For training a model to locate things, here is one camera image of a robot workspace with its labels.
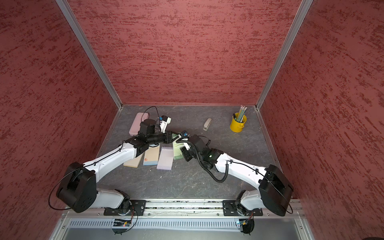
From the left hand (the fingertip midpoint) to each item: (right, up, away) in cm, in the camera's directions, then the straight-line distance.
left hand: (178, 138), depth 81 cm
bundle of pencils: (+41, +15, +16) cm, 46 cm away
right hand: (+3, -6, 0) cm, 7 cm away
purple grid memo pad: (-10, -15, +13) cm, 22 cm away
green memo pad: (-1, -8, -3) cm, 8 cm away
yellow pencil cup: (+38, +8, +18) cm, 43 cm away
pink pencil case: (-35, +5, +25) cm, 43 cm away
